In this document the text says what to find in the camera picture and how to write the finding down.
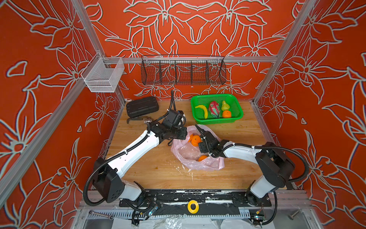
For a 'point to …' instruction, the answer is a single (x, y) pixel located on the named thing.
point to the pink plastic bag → (188, 155)
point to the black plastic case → (140, 106)
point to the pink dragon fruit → (214, 109)
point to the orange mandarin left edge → (191, 138)
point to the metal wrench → (111, 217)
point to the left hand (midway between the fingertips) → (186, 131)
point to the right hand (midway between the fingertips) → (204, 141)
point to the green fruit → (225, 106)
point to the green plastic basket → (199, 116)
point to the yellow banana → (205, 110)
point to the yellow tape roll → (195, 211)
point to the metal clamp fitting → (147, 119)
